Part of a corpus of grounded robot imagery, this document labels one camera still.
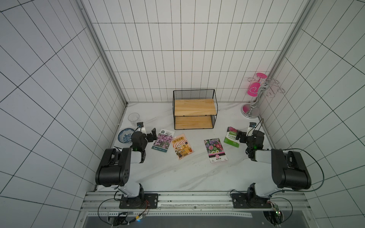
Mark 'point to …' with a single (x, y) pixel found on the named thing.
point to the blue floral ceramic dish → (124, 135)
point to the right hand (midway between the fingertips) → (240, 128)
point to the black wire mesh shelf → (193, 109)
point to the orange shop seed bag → (182, 146)
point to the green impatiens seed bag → (230, 137)
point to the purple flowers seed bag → (164, 138)
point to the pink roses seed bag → (216, 150)
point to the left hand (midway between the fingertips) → (148, 130)
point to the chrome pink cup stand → (258, 88)
